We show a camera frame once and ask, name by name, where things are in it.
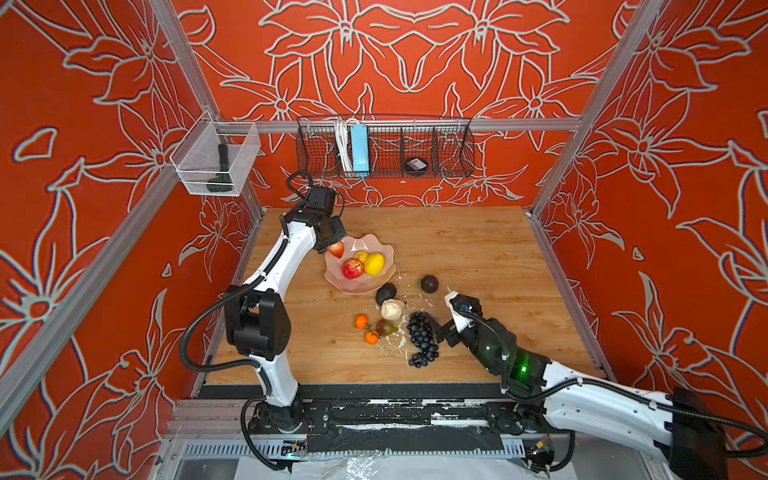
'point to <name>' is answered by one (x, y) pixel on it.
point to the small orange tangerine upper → (361, 321)
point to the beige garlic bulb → (392, 308)
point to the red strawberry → (337, 249)
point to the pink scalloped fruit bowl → (366, 284)
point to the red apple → (353, 268)
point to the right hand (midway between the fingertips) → (441, 300)
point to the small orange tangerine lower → (371, 339)
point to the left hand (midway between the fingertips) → (336, 232)
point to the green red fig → (385, 328)
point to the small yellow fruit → (361, 255)
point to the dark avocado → (385, 292)
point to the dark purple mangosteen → (429, 283)
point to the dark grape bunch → (422, 337)
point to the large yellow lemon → (374, 263)
